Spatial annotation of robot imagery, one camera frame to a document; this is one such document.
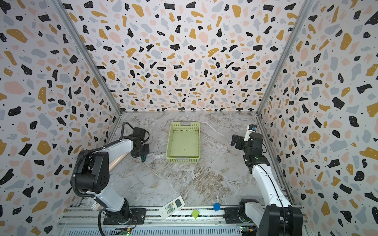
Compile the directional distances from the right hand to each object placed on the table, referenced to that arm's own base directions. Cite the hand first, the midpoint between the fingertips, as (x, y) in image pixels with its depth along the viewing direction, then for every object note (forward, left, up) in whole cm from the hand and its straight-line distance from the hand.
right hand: (241, 136), depth 84 cm
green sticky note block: (-36, +26, -18) cm, 48 cm away
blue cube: (-33, +15, -18) cm, 40 cm away
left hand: (-2, +59, -15) cm, 61 cm away
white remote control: (-34, +39, -16) cm, 54 cm away
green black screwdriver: (-7, +60, -15) cm, 62 cm away
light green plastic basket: (+6, +36, -19) cm, 41 cm away
